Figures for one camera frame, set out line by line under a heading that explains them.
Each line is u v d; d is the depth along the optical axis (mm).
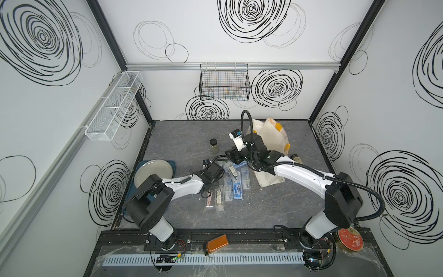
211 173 719
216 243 706
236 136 710
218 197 846
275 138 942
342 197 434
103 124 722
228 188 882
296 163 542
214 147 982
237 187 888
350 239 711
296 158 965
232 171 917
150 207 442
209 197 846
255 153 630
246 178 913
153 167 937
